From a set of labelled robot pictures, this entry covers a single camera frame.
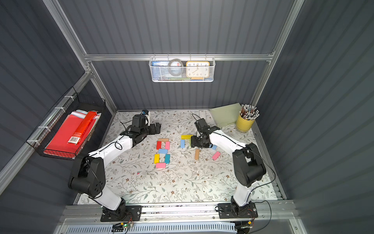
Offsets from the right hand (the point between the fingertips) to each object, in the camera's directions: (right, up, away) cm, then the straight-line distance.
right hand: (195, 144), depth 91 cm
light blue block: (-22, -5, +6) cm, 23 cm away
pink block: (-19, -2, +9) cm, 21 cm away
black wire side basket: (-67, +26, -12) cm, 73 cm away
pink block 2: (-22, -13, 0) cm, 25 cm away
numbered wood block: (-22, +2, +12) cm, 25 cm away
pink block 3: (+14, -8, +3) cm, 16 cm away
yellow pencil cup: (+35, +12, +10) cm, 39 cm away
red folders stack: (-62, +5, -23) cm, 66 cm away
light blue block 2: (-8, 0, +9) cm, 12 cm away
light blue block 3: (+8, +3, -28) cm, 29 cm away
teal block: (-18, -9, +3) cm, 20 cm away
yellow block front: (-25, -9, +3) cm, 27 cm away
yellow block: (-6, +4, +14) cm, 16 cm away
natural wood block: (+1, -7, +5) cm, 9 cm away
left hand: (-25, +12, 0) cm, 28 cm away
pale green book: (+26, +20, +25) cm, 41 cm away
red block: (-25, -1, +8) cm, 26 cm away
